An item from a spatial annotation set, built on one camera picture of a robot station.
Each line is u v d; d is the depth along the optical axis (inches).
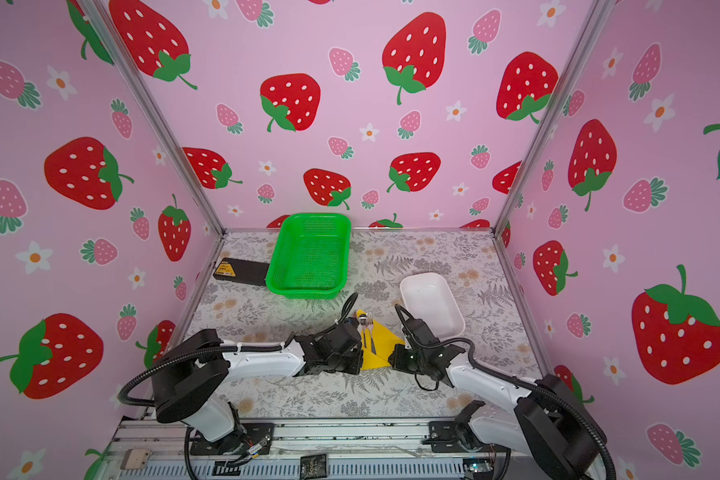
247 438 28.8
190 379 17.6
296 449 28.8
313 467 27.0
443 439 28.9
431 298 39.3
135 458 27.6
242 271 42.5
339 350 27.1
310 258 44.6
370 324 37.4
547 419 16.4
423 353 26.1
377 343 35.6
